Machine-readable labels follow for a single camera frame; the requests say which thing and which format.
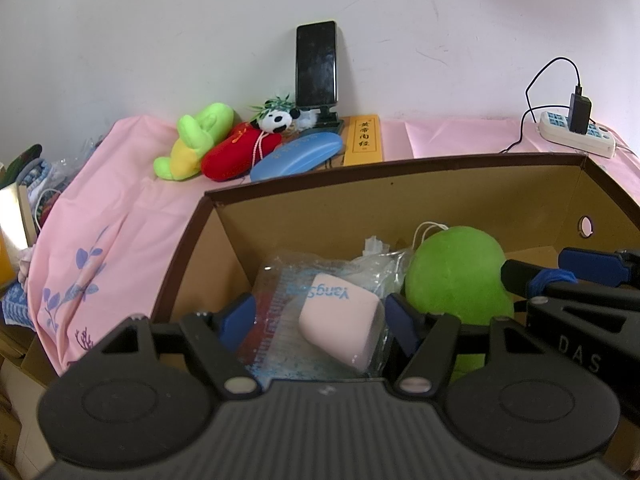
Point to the black charger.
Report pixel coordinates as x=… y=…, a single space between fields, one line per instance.
x=579 y=112

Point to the white plastic bag bundle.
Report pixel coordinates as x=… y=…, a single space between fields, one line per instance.
x=375 y=260

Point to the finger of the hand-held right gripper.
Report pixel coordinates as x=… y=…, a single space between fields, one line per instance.
x=590 y=262
x=520 y=277

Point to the blue patterned packet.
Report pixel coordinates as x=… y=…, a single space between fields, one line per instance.
x=15 y=310

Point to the blue and white packet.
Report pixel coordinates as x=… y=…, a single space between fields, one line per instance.
x=37 y=180

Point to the gold paper bag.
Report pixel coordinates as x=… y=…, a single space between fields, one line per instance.
x=12 y=230

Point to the black phone stand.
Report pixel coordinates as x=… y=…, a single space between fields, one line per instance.
x=327 y=120

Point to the green and yellow plush toy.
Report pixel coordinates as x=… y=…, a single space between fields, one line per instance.
x=200 y=135

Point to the panda plush toy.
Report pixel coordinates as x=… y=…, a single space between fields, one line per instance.
x=275 y=119

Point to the pink sponge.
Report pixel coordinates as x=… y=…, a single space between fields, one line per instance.
x=340 y=320

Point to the brown cardboard box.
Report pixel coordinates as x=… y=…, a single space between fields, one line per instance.
x=310 y=200

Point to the clear plastic bag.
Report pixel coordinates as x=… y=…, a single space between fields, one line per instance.
x=92 y=147

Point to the plain cardboard box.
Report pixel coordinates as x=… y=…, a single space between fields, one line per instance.
x=20 y=400

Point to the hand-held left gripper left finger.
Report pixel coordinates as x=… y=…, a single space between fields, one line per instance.
x=240 y=320

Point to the yellow book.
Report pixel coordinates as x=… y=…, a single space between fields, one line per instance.
x=363 y=140

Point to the white power strip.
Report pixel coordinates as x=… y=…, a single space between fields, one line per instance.
x=595 y=140

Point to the pink printed bedsheet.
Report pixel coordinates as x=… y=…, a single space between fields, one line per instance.
x=110 y=200

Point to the black smartphone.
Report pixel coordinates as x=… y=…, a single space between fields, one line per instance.
x=316 y=65

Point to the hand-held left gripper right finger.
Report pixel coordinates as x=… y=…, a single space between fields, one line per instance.
x=402 y=320

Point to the dark green cloth item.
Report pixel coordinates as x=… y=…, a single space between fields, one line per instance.
x=22 y=157

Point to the blue glasses case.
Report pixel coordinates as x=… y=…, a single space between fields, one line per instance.
x=295 y=155

